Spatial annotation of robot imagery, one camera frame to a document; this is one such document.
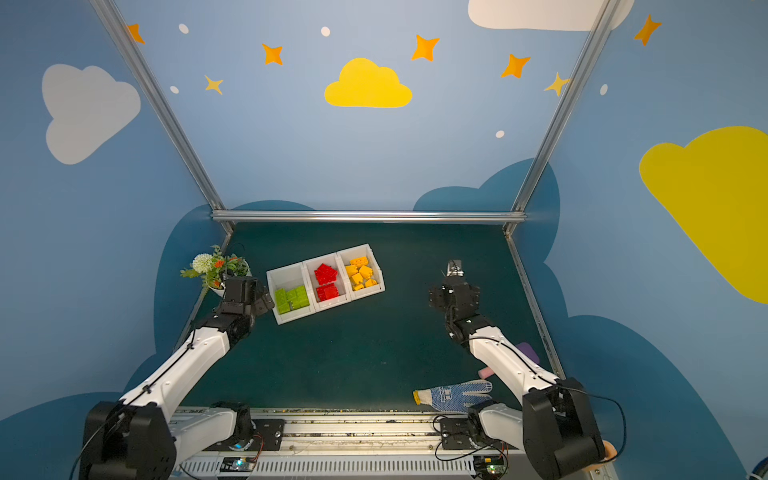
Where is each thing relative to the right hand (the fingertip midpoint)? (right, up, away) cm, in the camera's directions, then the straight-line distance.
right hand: (453, 282), depth 87 cm
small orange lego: (-26, -1, +14) cm, 29 cm away
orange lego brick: (-30, +5, +22) cm, 38 cm away
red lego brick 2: (-39, -4, +9) cm, 41 cm away
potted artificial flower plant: (-70, +4, -2) cm, 70 cm away
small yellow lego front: (-30, 0, +16) cm, 34 cm away
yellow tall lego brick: (-28, +2, +17) cm, 33 cm away
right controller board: (+5, -44, -16) cm, 47 cm away
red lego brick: (-41, +1, +16) cm, 44 cm away
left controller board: (-56, -42, -17) cm, 72 cm away
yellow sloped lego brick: (-32, +3, +16) cm, 36 cm away
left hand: (-59, -5, -1) cm, 59 cm away
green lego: (-51, -6, +8) cm, 52 cm away
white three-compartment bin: (-48, +2, +11) cm, 49 cm away
